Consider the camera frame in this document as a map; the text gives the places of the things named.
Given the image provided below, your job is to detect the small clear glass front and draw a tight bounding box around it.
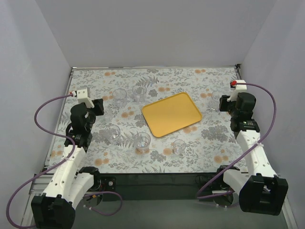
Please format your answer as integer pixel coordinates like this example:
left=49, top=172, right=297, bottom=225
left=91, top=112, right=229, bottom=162
left=173, top=139, right=186, bottom=154

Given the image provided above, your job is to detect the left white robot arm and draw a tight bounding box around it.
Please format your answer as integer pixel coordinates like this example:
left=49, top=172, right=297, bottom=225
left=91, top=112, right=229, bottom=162
left=31, top=99, right=104, bottom=229

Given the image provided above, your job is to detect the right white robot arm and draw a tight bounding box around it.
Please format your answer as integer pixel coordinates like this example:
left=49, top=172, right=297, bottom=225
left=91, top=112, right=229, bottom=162
left=219, top=92, right=288, bottom=216

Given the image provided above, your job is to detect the yellow plastic tray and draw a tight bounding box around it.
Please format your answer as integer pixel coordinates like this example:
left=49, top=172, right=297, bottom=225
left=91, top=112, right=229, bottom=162
left=142, top=92, right=203, bottom=137

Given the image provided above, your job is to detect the floral patterned table mat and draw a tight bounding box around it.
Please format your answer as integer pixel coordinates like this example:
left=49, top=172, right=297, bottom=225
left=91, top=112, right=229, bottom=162
left=69, top=68, right=242, bottom=173

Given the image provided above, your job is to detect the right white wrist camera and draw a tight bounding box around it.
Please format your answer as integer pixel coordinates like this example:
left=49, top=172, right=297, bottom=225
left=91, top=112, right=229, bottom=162
left=227, top=80, right=247, bottom=102

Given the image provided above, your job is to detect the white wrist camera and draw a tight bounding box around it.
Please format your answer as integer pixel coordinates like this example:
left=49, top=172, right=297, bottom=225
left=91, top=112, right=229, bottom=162
left=227, top=80, right=247, bottom=102
left=75, top=88, right=94, bottom=108

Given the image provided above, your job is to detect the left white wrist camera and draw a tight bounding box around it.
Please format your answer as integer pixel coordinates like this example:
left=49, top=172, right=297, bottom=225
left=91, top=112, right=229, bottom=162
left=75, top=88, right=94, bottom=108

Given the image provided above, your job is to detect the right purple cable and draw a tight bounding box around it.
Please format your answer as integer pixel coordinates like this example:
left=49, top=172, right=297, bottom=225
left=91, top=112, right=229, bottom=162
left=197, top=83, right=277, bottom=200

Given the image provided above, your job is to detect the purple cable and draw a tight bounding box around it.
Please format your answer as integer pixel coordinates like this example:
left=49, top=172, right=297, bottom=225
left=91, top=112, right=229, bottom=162
left=197, top=83, right=277, bottom=200
left=6, top=93, right=123, bottom=227

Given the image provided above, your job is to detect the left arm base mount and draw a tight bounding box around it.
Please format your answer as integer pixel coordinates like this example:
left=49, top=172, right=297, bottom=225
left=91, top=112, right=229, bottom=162
left=89, top=176, right=116, bottom=192

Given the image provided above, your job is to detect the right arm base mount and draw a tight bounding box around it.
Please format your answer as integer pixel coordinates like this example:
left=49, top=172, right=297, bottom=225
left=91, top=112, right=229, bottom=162
left=195, top=173, right=232, bottom=194

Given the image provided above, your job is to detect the aluminium frame rail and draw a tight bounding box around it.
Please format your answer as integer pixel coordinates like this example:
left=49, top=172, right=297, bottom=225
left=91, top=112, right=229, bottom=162
left=29, top=169, right=56, bottom=196

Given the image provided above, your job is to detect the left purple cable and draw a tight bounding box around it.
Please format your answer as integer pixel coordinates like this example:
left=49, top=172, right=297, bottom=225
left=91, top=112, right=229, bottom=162
left=6, top=93, right=123, bottom=227

